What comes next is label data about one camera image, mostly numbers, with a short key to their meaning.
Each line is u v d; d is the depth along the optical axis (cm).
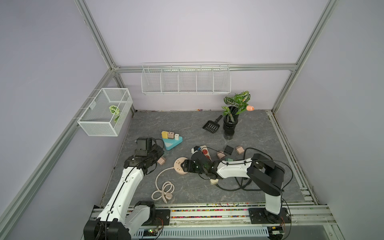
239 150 96
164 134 99
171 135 99
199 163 70
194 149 84
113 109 81
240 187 81
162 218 72
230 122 103
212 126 112
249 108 85
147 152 60
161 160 91
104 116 83
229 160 92
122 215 41
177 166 88
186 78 99
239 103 91
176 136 99
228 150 100
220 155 93
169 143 99
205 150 96
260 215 74
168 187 82
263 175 49
